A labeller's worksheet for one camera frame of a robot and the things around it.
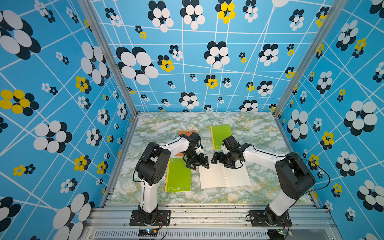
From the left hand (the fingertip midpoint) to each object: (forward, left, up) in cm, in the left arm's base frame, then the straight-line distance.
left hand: (204, 166), depth 88 cm
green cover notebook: (+28, -12, -4) cm, 30 cm away
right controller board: (-32, -34, -5) cm, 47 cm away
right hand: (+3, -9, 0) cm, 9 cm away
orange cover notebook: (+28, +16, -3) cm, 33 cm away
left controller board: (-32, +29, -6) cm, 43 cm away
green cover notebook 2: (-5, +15, -2) cm, 16 cm away
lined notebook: (-4, -9, -5) cm, 11 cm away
